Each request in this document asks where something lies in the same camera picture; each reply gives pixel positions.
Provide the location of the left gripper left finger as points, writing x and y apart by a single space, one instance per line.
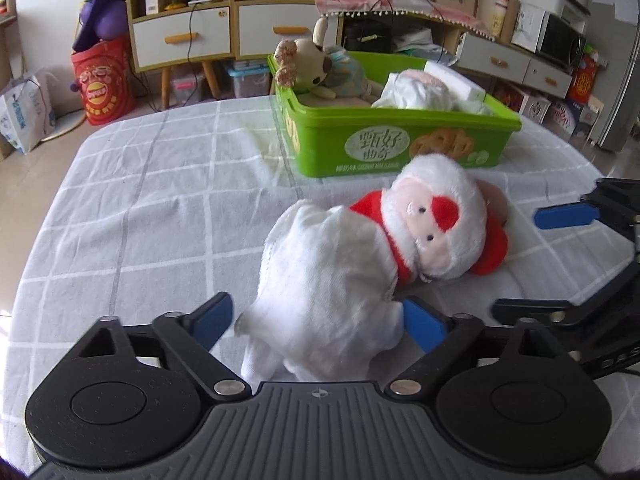
187 340

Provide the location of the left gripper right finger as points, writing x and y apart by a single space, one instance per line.
447 343

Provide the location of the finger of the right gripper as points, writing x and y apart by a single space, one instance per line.
566 216
510 311

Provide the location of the santa claus plush toy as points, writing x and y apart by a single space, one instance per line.
439 221

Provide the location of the white cloth garment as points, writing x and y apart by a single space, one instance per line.
325 305

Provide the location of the white sponge block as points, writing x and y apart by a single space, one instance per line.
472 107
460 87

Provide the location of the beige bunny plush doll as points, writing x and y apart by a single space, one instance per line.
307 65

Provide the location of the grey checked tablecloth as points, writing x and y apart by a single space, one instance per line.
159 213

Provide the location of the microwave oven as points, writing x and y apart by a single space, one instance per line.
559 43

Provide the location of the green plastic bin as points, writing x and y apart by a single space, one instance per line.
334 140

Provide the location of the long low wooden shelf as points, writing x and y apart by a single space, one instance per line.
481 55

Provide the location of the clear storage box pink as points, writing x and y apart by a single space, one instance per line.
187 83

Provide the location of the clear storage box blue lid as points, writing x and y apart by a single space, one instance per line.
249 78

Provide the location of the white paper shopping bag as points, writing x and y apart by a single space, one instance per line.
27 116

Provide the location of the red snack-print storage bucket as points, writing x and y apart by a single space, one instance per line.
102 79

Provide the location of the black bag on shelf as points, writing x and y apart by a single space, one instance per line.
367 35

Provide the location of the wooden cabinet with white drawers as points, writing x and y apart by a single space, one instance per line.
168 33

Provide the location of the pink lace cloth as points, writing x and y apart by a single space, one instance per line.
429 10

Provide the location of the purple plush toy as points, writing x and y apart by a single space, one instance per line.
100 20

